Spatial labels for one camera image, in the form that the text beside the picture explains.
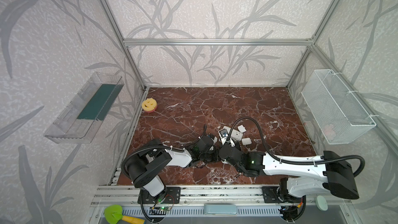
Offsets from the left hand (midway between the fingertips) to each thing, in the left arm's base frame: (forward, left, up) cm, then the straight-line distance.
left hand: (226, 154), depth 84 cm
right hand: (+5, +4, +10) cm, 12 cm away
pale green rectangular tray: (-25, +5, +2) cm, 25 cm away
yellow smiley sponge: (+35, +52, -2) cm, 62 cm away
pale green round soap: (-22, -42, +1) cm, 47 cm away
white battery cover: (+18, -11, -3) cm, 21 cm away
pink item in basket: (+5, -48, +18) cm, 51 cm away
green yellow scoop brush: (-27, +52, -1) cm, 58 cm away
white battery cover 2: (+9, -13, -3) cm, 16 cm away
